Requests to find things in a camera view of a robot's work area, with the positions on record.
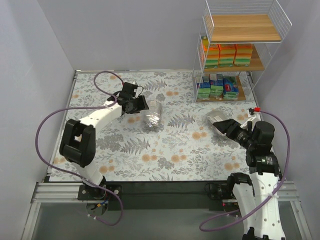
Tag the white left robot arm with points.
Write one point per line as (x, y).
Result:
(78, 143)

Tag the blue green sponge pack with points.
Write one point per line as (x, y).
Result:
(230, 88)
(203, 87)
(216, 85)

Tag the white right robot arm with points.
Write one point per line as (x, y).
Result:
(254, 192)

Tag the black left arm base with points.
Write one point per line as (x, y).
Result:
(89, 193)

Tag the aluminium frame rail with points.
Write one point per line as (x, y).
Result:
(49, 192)

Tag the silver steel wool pack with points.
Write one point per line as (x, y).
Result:
(151, 118)
(213, 117)

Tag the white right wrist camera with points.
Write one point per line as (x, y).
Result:
(253, 116)

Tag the white wire wooden shelf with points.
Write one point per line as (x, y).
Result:
(235, 37)

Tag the orange Sponge Daddy box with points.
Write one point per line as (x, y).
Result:
(211, 52)

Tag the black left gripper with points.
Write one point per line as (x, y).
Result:
(138, 104)

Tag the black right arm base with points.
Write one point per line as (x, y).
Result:
(218, 191)

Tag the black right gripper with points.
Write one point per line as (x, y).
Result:
(231, 129)

